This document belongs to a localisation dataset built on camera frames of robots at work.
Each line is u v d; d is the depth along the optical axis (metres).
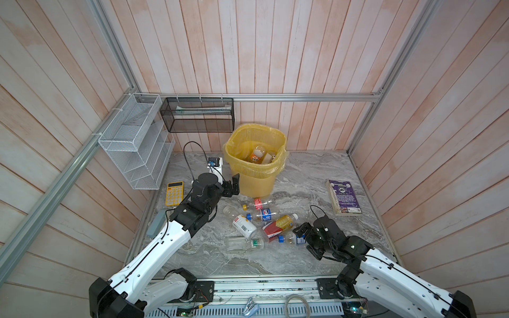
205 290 0.73
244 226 0.84
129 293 0.38
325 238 0.62
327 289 0.73
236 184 0.66
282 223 0.86
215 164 0.60
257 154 1.01
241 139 0.95
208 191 0.53
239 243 0.85
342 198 0.98
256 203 0.93
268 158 0.98
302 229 0.73
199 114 1.04
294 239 0.83
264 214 0.88
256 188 0.90
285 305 0.70
